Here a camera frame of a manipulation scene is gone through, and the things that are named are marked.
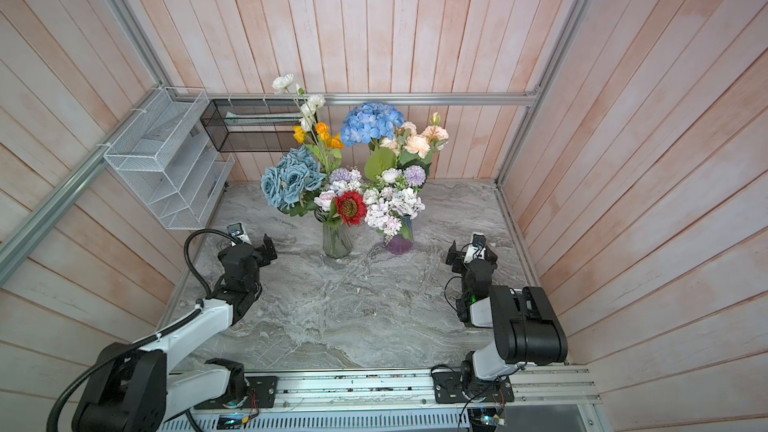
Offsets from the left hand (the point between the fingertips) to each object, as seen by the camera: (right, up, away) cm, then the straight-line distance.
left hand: (253, 243), depth 86 cm
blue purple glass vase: (+45, -1, +11) cm, 46 cm away
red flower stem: (+30, +11, -10) cm, 34 cm away
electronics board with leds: (+63, -41, -15) cm, 77 cm away
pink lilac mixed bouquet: (+27, +18, -7) cm, 33 cm away
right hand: (+66, 0, +5) cm, 66 cm away
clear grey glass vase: (+23, 0, +9) cm, 25 cm away
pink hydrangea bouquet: (+40, +14, -11) cm, 44 cm away
